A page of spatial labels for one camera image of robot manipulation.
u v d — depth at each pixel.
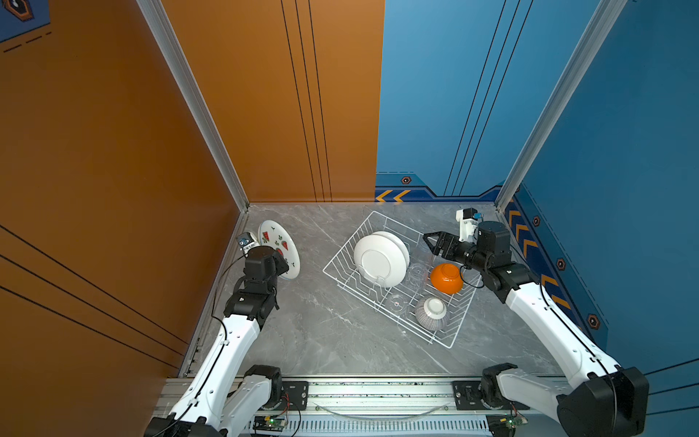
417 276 0.96
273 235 0.85
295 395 0.74
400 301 0.84
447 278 0.89
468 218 0.68
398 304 0.80
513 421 0.70
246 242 0.65
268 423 0.70
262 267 0.57
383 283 0.89
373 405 0.73
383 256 0.85
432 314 0.81
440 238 0.69
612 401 0.37
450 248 0.67
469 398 0.72
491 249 0.57
